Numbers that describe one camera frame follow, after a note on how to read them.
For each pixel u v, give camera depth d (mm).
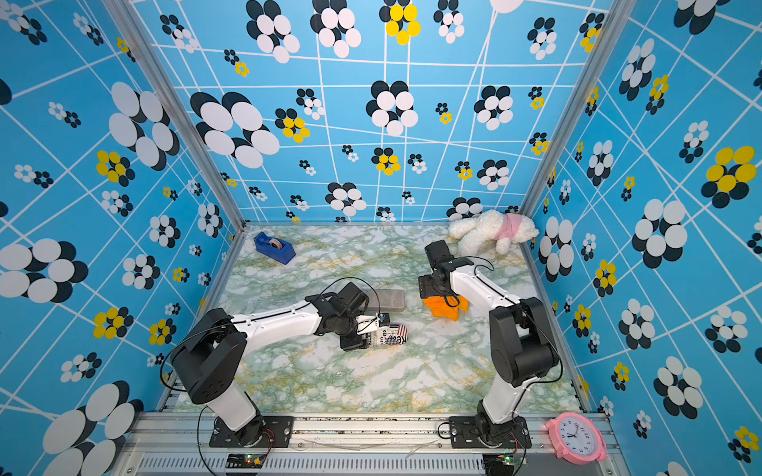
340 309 682
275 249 1054
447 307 805
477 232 1083
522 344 468
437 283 680
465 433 724
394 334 845
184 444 723
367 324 752
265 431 723
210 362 452
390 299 945
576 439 706
